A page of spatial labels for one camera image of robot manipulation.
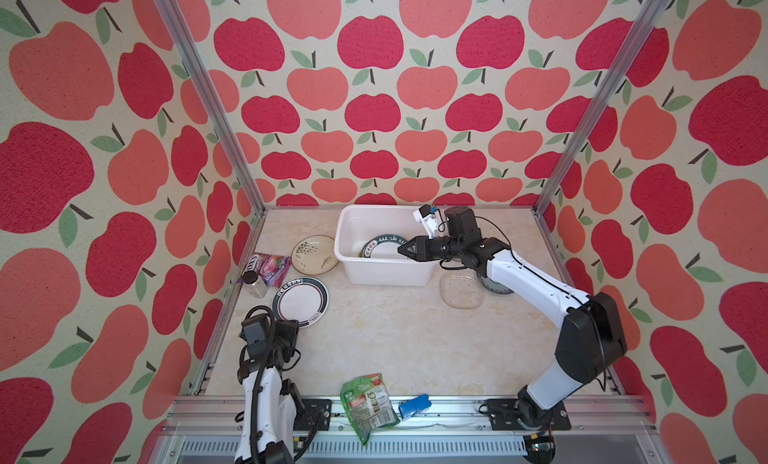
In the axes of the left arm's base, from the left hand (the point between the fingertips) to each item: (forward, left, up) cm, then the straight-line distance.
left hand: (297, 327), depth 86 cm
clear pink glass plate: (+15, -52, -3) cm, 54 cm away
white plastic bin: (+33, -19, +1) cm, 38 cm away
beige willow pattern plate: (+29, 0, -3) cm, 29 cm away
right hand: (+13, -30, +19) cm, 38 cm away
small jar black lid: (+11, +14, +5) cm, 19 cm away
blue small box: (-20, -32, -2) cm, 38 cm away
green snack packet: (-20, -21, -2) cm, 29 cm away
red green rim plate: (+10, +1, -2) cm, 11 cm away
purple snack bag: (+20, +12, 0) cm, 24 cm away
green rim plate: (+28, -19, +1) cm, 34 cm away
